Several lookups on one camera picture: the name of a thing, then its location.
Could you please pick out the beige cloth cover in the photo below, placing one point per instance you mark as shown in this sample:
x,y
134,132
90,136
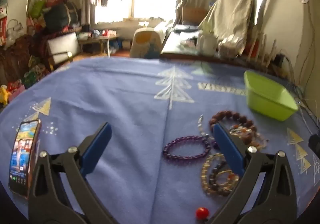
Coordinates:
x,y
230,14

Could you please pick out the cream chair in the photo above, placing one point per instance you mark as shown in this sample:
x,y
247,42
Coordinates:
x,y
146,41

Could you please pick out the bundle of wooden sticks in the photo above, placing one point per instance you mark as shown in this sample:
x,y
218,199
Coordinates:
x,y
262,49

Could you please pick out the smartphone with lit screen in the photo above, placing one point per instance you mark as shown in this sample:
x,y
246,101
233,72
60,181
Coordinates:
x,y
21,154

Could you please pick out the red and white box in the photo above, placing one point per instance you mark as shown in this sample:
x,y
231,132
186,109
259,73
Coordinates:
x,y
3,24

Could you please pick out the green plastic bin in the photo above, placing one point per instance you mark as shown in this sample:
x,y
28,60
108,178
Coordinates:
x,y
265,104

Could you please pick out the yellow toy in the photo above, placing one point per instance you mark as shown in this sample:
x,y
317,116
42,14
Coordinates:
x,y
4,94

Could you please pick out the red round bead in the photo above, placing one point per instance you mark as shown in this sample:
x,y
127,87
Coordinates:
x,y
202,213

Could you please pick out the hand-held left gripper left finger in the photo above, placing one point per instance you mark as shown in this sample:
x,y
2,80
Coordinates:
x,y
96,150

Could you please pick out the low wooden table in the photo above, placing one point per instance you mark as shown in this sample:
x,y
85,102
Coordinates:
x,y
98,39

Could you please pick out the pile of colourful bags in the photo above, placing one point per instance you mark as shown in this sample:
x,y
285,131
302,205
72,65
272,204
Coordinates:
x,y
60,14

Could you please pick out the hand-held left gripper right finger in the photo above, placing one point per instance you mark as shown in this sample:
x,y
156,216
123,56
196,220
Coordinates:
x,y
228,149

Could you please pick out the cardboard box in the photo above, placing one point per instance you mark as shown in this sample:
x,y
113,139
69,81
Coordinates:
x,y
195,14

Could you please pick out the blue printed tablecloth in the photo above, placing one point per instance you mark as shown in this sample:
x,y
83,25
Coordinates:
x,y
112,94

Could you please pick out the white cup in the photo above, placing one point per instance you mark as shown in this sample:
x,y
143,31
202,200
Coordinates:
x,y
206,44

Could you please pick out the black adapter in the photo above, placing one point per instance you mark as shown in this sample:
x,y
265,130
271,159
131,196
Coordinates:
x,y
281,59

